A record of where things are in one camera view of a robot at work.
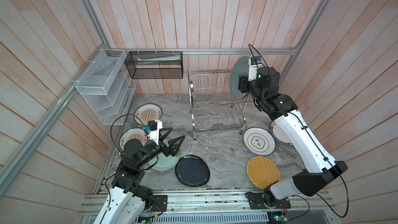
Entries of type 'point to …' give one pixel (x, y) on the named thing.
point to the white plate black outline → (259, 141)
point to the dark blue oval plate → (192, 170)
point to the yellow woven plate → (262, 172)
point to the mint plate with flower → (165, 161)
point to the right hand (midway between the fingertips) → (245, 74)
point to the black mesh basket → (155, 65)
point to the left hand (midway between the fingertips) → (178, 136)
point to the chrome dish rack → (213, 107)
